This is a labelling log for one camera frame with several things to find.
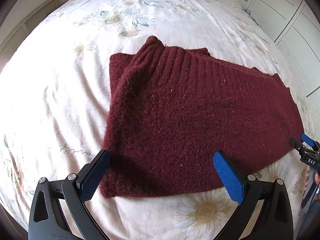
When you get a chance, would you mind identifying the maroon knit sweater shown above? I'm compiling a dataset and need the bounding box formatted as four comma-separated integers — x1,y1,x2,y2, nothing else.
99,36,304,198

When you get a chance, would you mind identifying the person's right hand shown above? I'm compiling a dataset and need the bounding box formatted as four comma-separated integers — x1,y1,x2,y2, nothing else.
303,171,319,191

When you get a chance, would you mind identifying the white wardrobe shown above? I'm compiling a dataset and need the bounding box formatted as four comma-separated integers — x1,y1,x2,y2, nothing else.
228,0,320,120

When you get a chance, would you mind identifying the white floral bed sheet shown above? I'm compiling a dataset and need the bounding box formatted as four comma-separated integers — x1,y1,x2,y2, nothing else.
1,0,319,239

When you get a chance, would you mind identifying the white wall panelling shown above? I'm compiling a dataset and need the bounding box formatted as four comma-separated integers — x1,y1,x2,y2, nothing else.
1,0,60,70

